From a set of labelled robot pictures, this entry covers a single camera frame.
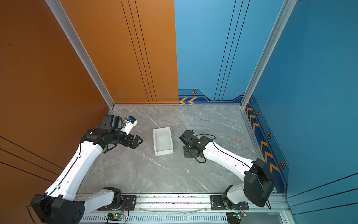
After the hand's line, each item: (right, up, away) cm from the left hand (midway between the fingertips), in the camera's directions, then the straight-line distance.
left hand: (136, 135), depth 78 cm
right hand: (+30, -11, +5) cm, 32 cm away
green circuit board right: (+55, -40, -8) cm, 68 cm away
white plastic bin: (+13, -8, +16) cm, 22 cm away
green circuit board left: (-8, -41, -7) cm, 42 cm away
